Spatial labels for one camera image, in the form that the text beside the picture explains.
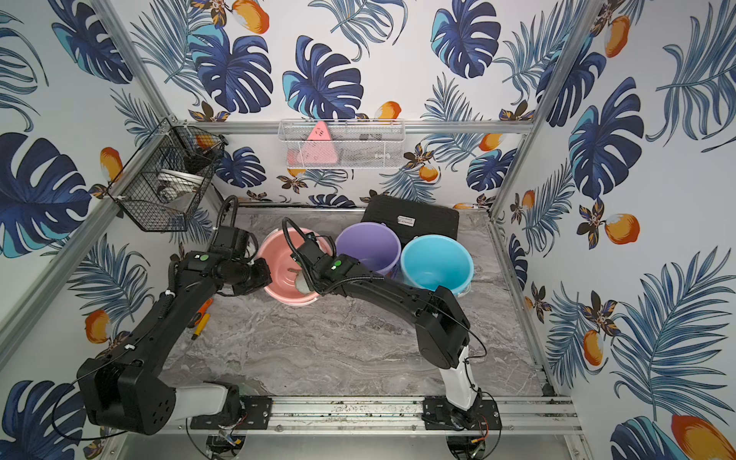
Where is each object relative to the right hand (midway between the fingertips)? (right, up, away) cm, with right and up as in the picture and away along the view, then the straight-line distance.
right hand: (319, 268), depth 85 cm
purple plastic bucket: (+16, +7, +5) cm, 19 cm away
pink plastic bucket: (-12, +7, -4) cm, 14 cm away
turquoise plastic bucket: (+36, +2, +4) cm, 36 cm away
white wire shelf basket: (+5, +43, +15) cm, 45 cm away
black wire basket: (-40, +25, -7) cm, 48 cm away
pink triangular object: (-1, +38, +6) cm, 38 cm away
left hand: (-13, -3, -1) cm, 13 cm away
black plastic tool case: (+31, +18, +25) cm, 44 cm away
